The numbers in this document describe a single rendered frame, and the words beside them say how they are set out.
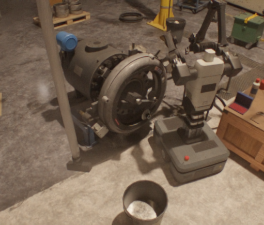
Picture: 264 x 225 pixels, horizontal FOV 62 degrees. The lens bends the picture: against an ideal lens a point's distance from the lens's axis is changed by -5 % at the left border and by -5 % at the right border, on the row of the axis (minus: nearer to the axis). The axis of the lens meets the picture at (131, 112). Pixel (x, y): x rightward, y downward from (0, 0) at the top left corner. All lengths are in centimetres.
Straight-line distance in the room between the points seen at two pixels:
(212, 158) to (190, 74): 80
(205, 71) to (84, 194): 142
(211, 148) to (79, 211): 126
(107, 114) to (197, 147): 85
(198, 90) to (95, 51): 102
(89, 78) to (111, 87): 39
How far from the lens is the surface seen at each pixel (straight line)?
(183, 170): 201
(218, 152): 216
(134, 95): 184
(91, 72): 209
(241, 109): 235
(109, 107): 182
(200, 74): 171
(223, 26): 199
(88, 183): 219
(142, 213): 186
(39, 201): 220
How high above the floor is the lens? 180
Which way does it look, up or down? 40 degrees down
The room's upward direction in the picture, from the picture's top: straight up
